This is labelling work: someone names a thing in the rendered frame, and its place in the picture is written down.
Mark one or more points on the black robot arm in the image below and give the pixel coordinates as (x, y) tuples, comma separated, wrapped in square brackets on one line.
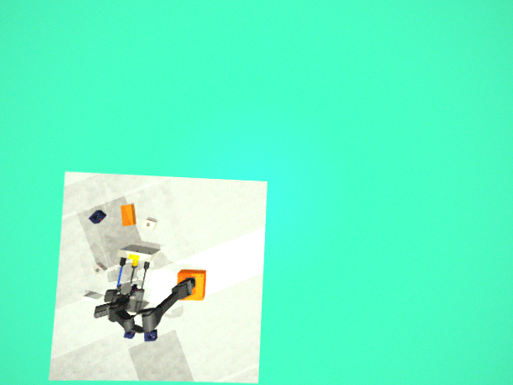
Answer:
[(150, 317)]

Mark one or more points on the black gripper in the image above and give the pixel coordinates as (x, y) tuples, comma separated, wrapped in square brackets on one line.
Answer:
[(111, 294)]

